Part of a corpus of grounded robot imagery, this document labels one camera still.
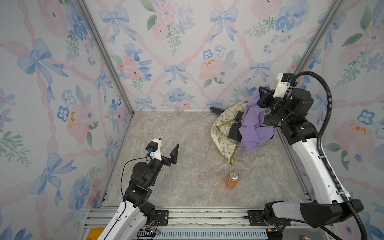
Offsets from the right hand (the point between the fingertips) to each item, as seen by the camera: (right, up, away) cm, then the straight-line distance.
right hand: (260, 86), depth 64 cm
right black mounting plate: (+3, -62, +9) cm, 63 cm away
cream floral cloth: (-8, -30, +31) cm, 44 cm away
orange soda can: (-9, -43, +12) cm, 46 cm away
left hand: (-40, -24, +5) cm, 47 cm away
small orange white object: (+22, -67, +4) cm, 71 cm away
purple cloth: (+2, -19, +12) cm, 23 cm away
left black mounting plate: (-44, -62, +11) cm, 77 cm away
